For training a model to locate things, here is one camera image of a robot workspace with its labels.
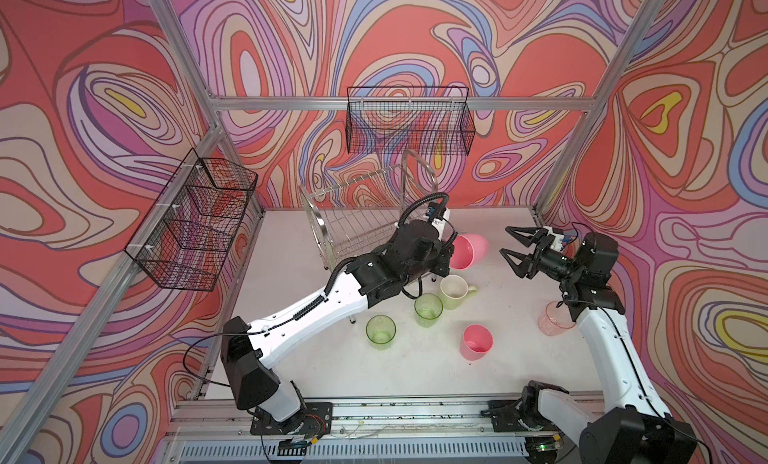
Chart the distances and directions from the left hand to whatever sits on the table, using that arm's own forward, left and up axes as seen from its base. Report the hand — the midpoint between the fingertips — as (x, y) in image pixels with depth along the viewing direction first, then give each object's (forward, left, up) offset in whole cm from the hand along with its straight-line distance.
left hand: (457, 243), depth 67 cm
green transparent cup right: (-1, +3, -31) cm, 31 cm away
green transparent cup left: (-8, +18, -31) cm, 37 cm away
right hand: (+2, -12, -3) cm, 13 cm away
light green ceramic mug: (+3, -5, -28) cm, 28 cm away
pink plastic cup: (-11, -9, -31) cm, 34 cm away
